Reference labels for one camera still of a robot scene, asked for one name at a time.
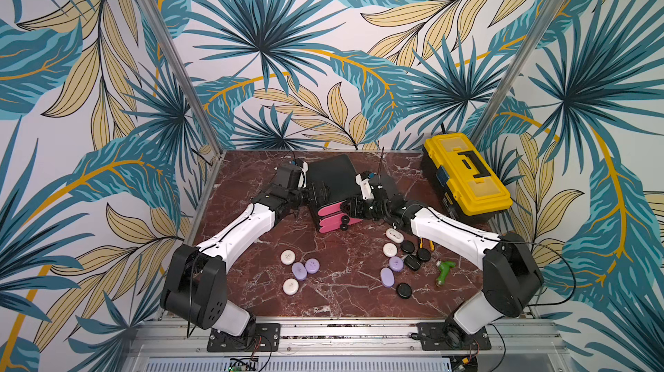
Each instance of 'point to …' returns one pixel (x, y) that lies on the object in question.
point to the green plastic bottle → (443, 271)
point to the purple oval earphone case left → (299, 271)
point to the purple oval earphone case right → (386, 277)
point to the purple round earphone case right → (396, 264)
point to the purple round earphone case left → (312, 266)
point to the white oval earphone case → (394, 235)
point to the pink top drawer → (332, 208)
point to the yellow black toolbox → (470, 190)
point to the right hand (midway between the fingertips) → (343, 205)
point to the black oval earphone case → (412, 263)
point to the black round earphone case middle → (424, 254)
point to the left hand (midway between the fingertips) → (319, 194)
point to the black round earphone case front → (404, 290)
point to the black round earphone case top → (407, 246)
